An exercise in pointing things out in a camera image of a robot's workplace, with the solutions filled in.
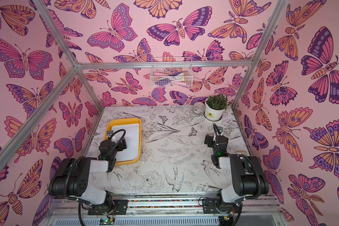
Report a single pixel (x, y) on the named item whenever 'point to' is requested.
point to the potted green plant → (214, 106)
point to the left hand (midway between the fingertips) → (118, 137)
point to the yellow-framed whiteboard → (132, 138)
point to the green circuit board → (106, 221)
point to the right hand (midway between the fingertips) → (216, 134)
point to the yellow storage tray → (108, 127)
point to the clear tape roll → (199, 108)
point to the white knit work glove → (243, 152)
